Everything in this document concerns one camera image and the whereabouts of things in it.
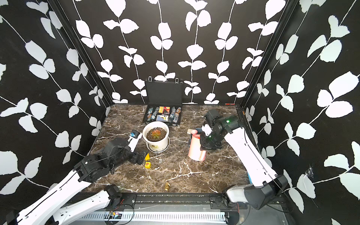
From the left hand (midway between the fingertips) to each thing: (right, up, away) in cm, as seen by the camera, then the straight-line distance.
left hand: (141, 144), depth 70 cm
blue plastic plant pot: (+31, +6, +17) cm, 36 cm away
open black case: (+4, +28, +46) cm, 54 cm away
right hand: (+30, 0, -1) cm, 30 cm away
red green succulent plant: (+3, +3, +19) cm, 20 cm away
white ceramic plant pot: (+4, -5, +18) cm, 19 cm away
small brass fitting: (+12, -25, +8) cm, 29 cm away
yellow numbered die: (-1, -16, +14) cm, 21 cm away
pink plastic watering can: (+27, -5, +1) cm, 28 cm away
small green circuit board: (-14, -36, 0) cm, 39 cm away
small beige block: (+26, +4, +32) cm, 41 cm away
